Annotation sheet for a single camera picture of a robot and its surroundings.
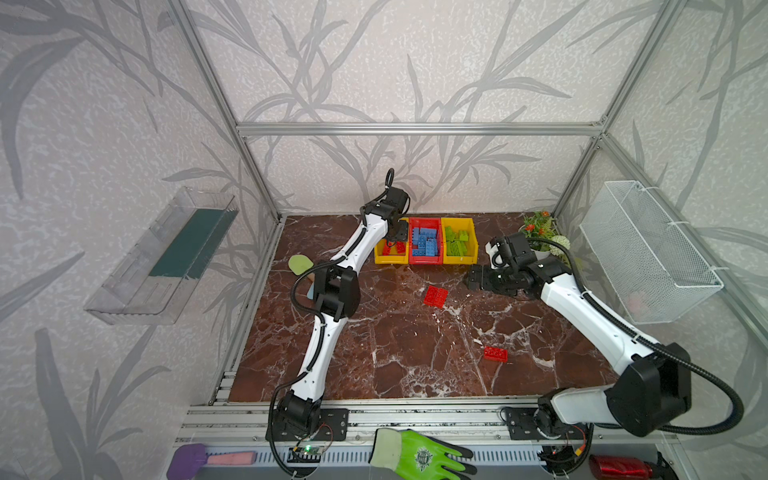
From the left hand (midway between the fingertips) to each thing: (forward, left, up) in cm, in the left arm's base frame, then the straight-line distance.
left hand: (395, 233), depth 103 cm
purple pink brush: (-63, +47, -10) cm, 79 cm away
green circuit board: (-62, +21, -12) cm, 66 cm away
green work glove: (-62, -4, -8) cm, 63 cm away
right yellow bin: (+8, -23, -4) cm, 25 cm away
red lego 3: (-39, -30, -9) cm, 49 cm away
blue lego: (+2, -11, -7) cm, 13 cm away
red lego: (-1, -2, -8) cm, 8 cm away
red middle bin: (+11, -14, -7) cm, 19 cm away
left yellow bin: (-7, 0, -6) cm, 9 cm away
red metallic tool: (-65, -51, -7) cm, 83 cm away
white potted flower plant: (-3, -48, +8) cm, 49 cm away
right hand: (-23, -23, +6) cm, 33 cm away
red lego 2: (-20, -13, -8) cm, 26 cm away
